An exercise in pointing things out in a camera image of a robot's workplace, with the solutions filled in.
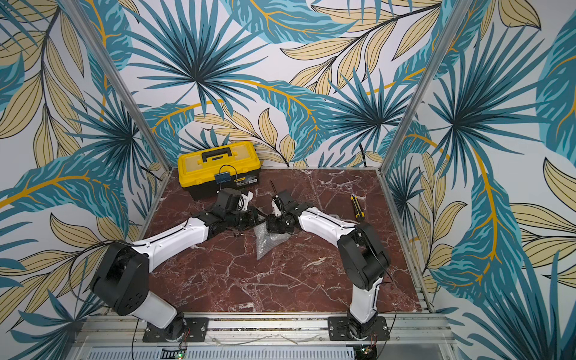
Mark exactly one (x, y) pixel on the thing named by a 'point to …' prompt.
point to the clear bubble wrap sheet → (266, 241)
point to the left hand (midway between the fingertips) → (267, 221)
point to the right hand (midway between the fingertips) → (269, 227)
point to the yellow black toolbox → (202, 173)
